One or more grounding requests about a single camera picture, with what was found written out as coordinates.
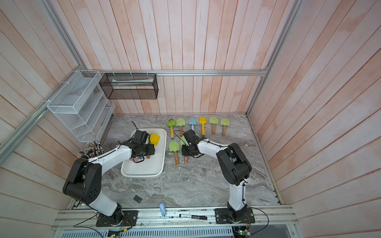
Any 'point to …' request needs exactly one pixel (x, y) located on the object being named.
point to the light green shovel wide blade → (174, 146)
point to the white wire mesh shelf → (85, 112)
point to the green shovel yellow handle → (171, 123)
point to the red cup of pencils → (91, 150)
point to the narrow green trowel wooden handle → (183, 139)
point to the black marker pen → (193, 216)
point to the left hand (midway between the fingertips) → (151, 151)
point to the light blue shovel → (192, 121)
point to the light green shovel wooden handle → (213, 120)
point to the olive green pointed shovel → (180, 122)
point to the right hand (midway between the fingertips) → (184, 152)
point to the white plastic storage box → (154, 165)
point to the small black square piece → (137, 199)
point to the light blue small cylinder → (163, 209)
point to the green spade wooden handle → (224, 122)
